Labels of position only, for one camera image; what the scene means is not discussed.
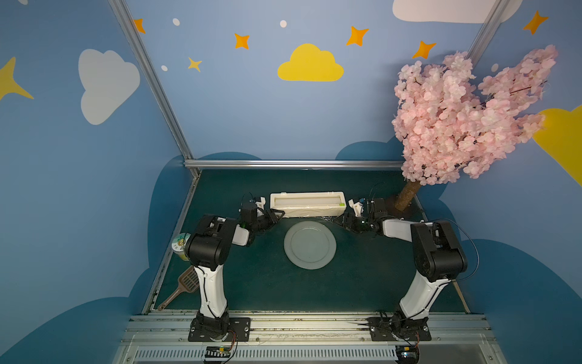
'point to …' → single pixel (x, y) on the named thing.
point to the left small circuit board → (217, 352)
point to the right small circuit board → (407, 354)
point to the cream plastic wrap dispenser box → (308, 204)
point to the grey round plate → (310, 245)
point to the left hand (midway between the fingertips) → (283, 211)
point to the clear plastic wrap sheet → (325, 218)
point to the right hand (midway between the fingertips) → (340, 221)
